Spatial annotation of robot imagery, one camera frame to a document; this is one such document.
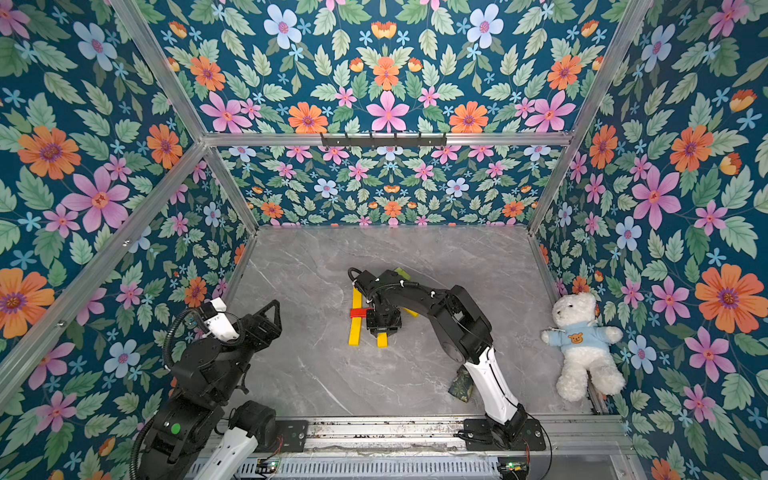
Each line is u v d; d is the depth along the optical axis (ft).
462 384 2.63
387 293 2.21
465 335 1.77
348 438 2.46
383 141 3.04
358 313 3.16
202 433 1.51
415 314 3.05
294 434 2.42
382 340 2.91
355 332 2.98
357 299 3.22
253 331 1.88
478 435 2.42
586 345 2.63
